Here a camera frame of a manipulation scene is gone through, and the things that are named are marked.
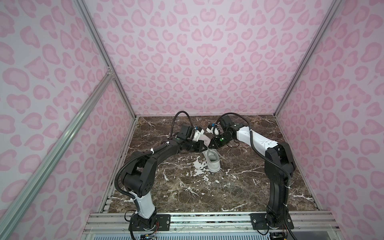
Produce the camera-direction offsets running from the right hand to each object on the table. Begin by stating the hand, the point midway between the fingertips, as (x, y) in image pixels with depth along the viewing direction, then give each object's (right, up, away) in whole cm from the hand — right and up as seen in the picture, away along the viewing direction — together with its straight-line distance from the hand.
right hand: (212, 144), depth 90 cm
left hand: (-3, -1, -3) cm, 4 cm away
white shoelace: (+7, -9, +8) cm, 14 cm away
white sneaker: (-1, -7, 0) cm, 7 cm away
